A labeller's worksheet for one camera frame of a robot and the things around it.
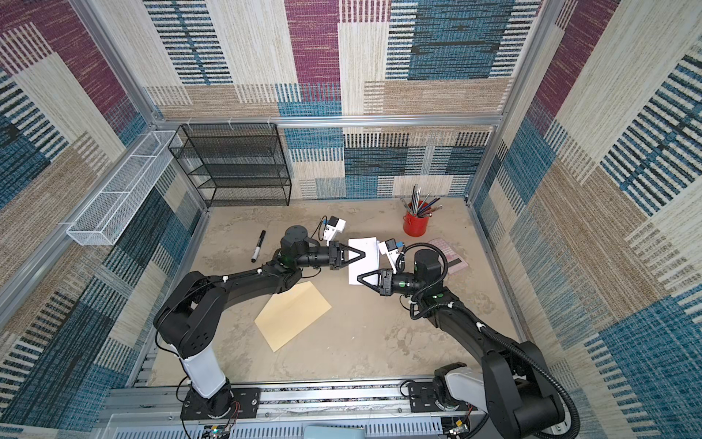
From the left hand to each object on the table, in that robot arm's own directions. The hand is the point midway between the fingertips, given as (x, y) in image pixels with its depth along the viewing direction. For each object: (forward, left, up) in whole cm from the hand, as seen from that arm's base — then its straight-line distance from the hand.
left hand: (365, 258), depth 76 cm
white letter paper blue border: (-1, -1, -1) cm, 2 cm away
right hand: (-5, +1, -5) cm, 7 cm away
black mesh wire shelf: (+49, +49, -4) cm, 69 cm away
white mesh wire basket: (+4, +68, +11) cm, 69 cm away
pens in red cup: (+31, -21, -12) cm, 39 cm away
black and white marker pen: (+20, +40, -21) cm, 49 cm away
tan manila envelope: (-5, +25, -23) cm, 35 cm away
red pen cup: (+27, -20, -18) cm, 38 cm away
